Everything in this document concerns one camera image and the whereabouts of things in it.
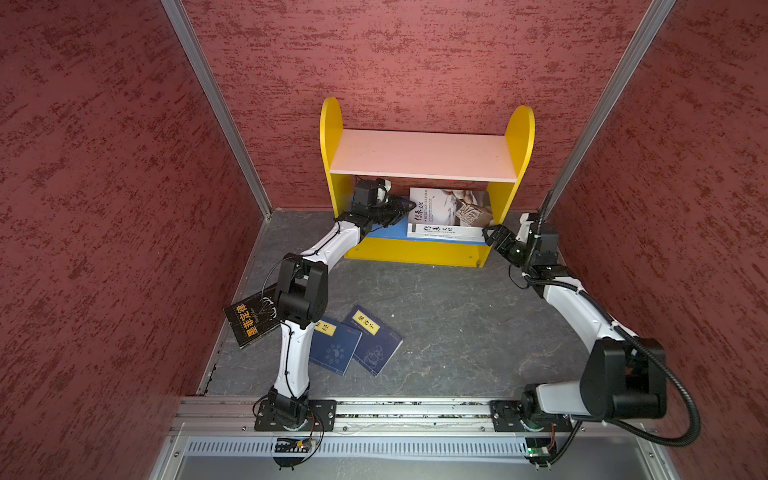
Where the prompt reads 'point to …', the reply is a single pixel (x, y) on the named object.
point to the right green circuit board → (537, 447)
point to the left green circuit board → (292, 445)
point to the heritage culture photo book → (450, 207)
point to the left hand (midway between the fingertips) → (415, 210)
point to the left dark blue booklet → (333, 345)
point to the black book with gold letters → (251, 319)
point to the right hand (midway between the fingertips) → (489, 239)
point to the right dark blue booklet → (377, 343)
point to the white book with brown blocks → (460, 233)
